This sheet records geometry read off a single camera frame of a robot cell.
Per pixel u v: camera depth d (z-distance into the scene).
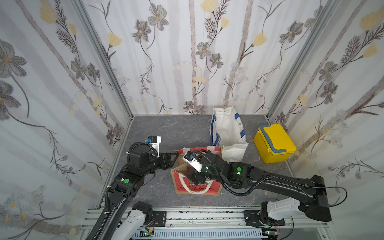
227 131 1.09
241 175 0.47
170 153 0.62
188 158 0.56
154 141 0.61
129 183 0.47
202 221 0.74
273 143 0.86
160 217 0.74
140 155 0.49
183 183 0.69
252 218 0.73
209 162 0.46
